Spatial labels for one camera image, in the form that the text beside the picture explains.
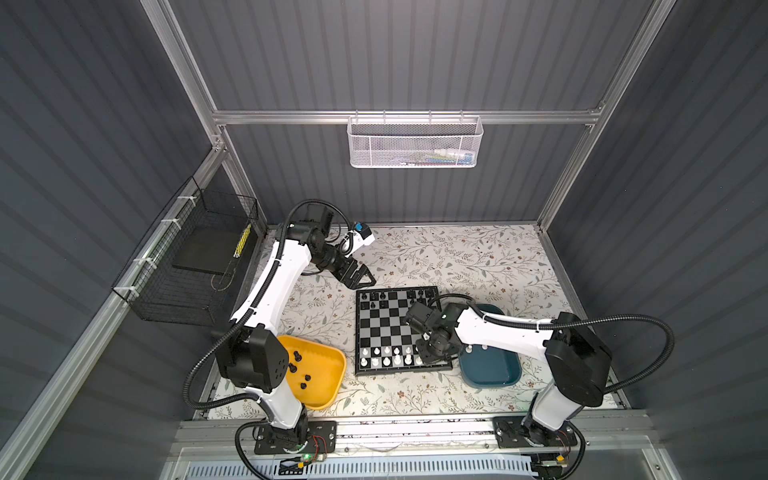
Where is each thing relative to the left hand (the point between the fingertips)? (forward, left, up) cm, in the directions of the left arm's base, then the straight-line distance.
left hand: (362, 273), depth 79 cm
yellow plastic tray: (-17, +15, -23) cm, 32 cm away
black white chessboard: (-10, -5, -21) cm, 24 cm away
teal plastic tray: (-19, -34, -20) cm, 44 cm away
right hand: (-17, -18, -20) cm, 32 cm away
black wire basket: (+1, +41, +5) cm, 42 cm away
